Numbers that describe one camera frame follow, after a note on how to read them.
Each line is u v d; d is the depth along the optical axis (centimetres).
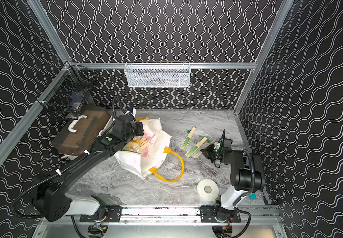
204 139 103
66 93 93
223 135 83
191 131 106
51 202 40
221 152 72
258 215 76
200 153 95
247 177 48
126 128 61
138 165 73
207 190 82
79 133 84
